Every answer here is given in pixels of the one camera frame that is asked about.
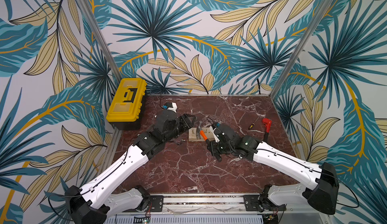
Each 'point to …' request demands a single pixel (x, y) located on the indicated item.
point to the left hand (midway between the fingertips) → (193, 120)
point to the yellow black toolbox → (125, 112)
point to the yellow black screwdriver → (251, 126)
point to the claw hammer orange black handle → (198, 131)
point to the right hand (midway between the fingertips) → (207, 146)
